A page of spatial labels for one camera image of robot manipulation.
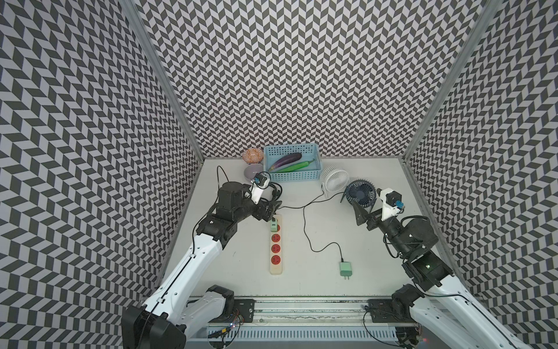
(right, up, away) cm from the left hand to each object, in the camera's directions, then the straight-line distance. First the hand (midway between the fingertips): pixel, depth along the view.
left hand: (266, 196), depth 77 cm
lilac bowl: (-11, +10, +33) cm, 37 cm away
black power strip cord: (+2, -1, +25) cm, 25 cm away
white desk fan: (+28, +5, +20) cm, 35 cm away
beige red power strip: (+3, -21, +8) cm, 23 cm away
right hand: (+33, 0, -7) cm, 34 cm away
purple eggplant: (+8, +16, +36) cm, 40 cm away
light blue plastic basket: (+10, +14, +34) cm, 39 cm away
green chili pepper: (+12, +12, +33) cm, 37 cm away
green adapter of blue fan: (+30, -28, +5) cm, 41 cm away
